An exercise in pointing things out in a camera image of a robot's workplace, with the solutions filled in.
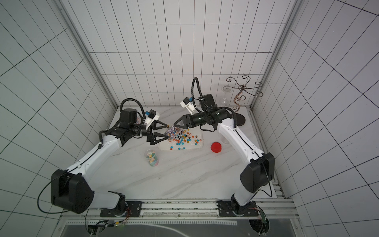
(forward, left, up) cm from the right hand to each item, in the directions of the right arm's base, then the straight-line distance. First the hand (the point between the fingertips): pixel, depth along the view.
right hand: (179, 120), depth 73 cm
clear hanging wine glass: (+24, -26, +2) cm, 35 cm away
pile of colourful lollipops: (+8, +1, -28) cm, 30 cm away
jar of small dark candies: (-6, +4, -2) cm, 7 cm away
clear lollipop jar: (+7, -27, -28) cm, 39 cm away
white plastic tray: (0, +12, -27) cm, 29 cm away
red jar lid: (+2, -22, -29) cm, 36 cm away
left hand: (-5, +7, -4) cm, 10 cm away
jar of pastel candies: (-11, +17, -20) cm, 29 cm away
